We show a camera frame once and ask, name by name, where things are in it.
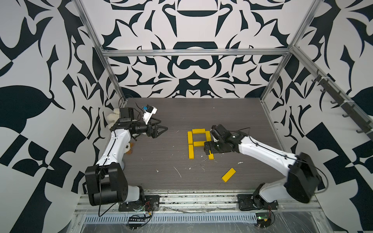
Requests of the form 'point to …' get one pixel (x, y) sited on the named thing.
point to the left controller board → (135, 222)
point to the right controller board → (263, 220)
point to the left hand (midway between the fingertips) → (161, 123)
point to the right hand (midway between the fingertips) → (210, 146)
